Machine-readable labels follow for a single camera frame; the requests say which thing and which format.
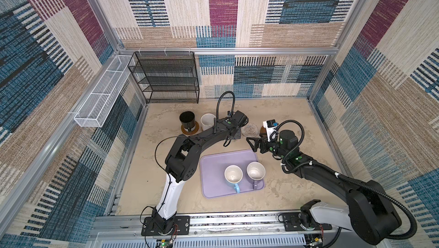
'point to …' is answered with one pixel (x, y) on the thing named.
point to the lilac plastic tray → (212, 169)
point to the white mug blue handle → (232, 175)
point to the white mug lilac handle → (256, 171)
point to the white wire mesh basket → (93, 112)
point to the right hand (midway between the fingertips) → (253, 138)
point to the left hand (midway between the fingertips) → (234, 131)
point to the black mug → (188, 120)
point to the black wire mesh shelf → (168, 77)
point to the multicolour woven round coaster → (250, 130)
